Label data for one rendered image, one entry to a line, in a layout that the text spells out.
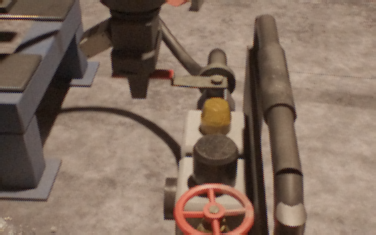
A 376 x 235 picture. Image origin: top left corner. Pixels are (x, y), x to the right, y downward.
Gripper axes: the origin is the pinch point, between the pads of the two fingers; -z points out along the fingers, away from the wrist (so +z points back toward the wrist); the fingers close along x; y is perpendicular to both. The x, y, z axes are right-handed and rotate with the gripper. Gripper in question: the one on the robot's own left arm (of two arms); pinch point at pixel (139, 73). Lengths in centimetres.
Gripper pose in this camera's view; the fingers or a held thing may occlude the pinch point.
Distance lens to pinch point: 72.4
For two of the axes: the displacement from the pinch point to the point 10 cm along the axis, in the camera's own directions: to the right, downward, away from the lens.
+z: 0.0, -8.1, -5.8
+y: -10.0, -0.3, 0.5
